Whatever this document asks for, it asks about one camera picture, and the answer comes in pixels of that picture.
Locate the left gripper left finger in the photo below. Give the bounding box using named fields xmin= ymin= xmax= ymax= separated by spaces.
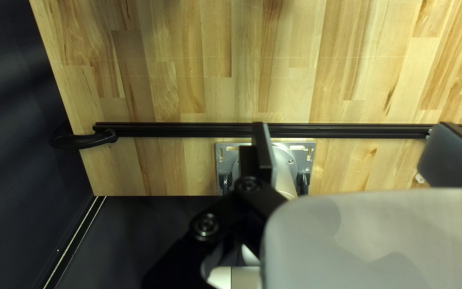
xmin=141 ymin=121 xmax=290 ymax=289

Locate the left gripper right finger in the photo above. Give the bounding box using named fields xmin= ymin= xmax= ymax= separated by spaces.
xmin=417 ymin=122 xmax=462 ymax=189

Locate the black frame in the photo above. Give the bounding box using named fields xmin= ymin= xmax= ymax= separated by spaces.
xmin=51 ymin=121 xmax=462 ymax=151

